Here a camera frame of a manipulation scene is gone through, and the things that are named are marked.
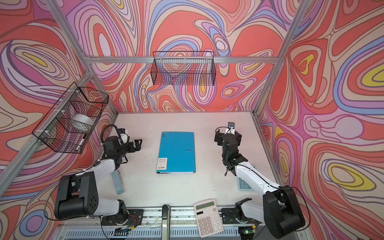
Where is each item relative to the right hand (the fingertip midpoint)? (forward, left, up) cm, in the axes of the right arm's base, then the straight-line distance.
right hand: (227, 133), depth 85 cm
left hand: (+3, +56, -7) cm, 56 cm away
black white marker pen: (-10, +75, +8) cm, 77 cm away
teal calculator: (-24, -8, -17) cm, 31 cm away
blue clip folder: (-2, +31, -16) cm, 35 cm away
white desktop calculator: (-39, +14, -16) cm, 44 cm away
